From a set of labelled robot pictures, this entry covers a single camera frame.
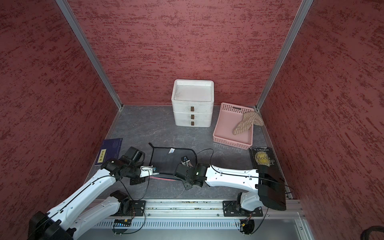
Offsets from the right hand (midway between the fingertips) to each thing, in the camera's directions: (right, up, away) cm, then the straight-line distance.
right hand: (191, 182), depth 77 cm
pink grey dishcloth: (-16, +9, +15) cm, 23 cm away
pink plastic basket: (+28, +36, +37) cm, 58 cm away
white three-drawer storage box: (0, +45, +13) cm, 46 cm away
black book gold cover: (+44, +9, +13) cm, 47 cm away
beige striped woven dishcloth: (+41, +34, +26) cm, 59 cm away
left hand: (-26, +3, +2) cm, 26 cm away
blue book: (-54, +13, +18) cm, 58 cm away
